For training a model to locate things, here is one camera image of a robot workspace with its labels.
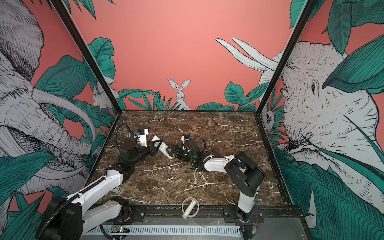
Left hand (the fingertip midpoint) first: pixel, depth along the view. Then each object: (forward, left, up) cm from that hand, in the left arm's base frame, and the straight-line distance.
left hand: (161, 139), depth 79 cm
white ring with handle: (-33, -13, -16) cm, 39 cm away
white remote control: (-3, 0, -4) cm, 5 cm away
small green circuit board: (-38, +19, -20) cm, 47 cm away
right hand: (-3, -2, -8) cm, 9 cm away
